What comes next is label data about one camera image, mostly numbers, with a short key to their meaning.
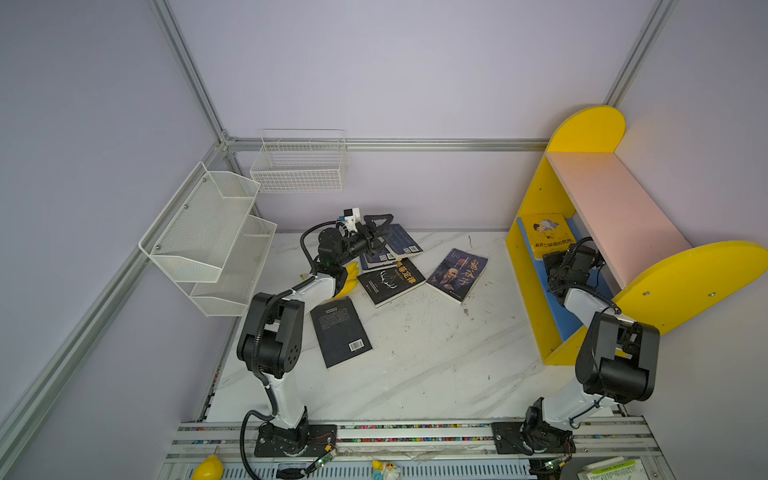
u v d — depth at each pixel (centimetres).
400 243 113
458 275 105
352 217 82
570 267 72
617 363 47
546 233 100
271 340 50
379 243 114
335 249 70
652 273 51
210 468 68
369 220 77
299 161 96
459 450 73
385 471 67
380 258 107
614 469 67
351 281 101
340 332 93
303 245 75
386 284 103
